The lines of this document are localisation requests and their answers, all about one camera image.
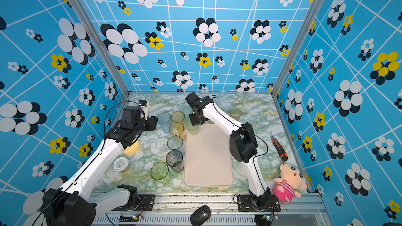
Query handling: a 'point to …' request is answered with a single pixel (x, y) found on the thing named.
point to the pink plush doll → (291, 180)
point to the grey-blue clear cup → (175, 142)
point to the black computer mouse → (201, 215)
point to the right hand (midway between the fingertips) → (198, 121)
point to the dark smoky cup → (174, 159)
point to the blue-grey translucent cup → (163, 119)
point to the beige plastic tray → (207, 160)
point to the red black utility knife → (282, 154)
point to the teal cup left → (187, 110)
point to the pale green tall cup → (193, 130)
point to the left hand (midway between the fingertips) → (153, 117)
